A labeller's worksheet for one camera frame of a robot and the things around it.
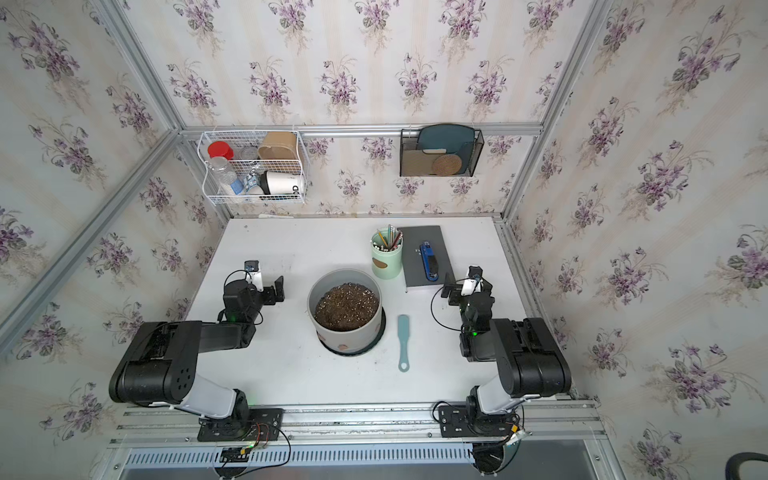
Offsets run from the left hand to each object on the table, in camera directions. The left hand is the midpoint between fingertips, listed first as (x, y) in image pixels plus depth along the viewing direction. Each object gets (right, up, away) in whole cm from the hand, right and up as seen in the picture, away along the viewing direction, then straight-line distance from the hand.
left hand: (272, 278), depth 93 cm
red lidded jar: (-16, +41, -1) cm, 44 cm away
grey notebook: (+46, +3, +7) cm, 46 cm away
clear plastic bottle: (-14, +33, -3) cm, 36 cm away
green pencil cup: (+37, +8, -3) cm, 38 cm away
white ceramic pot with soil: (+25, -7, -9) cm, 27 cm away
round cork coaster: (+56, +37, +4) cm, 68 cm away
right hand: (+61, +2, -3) cm, 61 cm away
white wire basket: (-6, +36, 0) cm, 36 cm away
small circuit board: (-1, -40, -22) cm, 46 cm away
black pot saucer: (+29, -19, -11) cm, 36 cm away
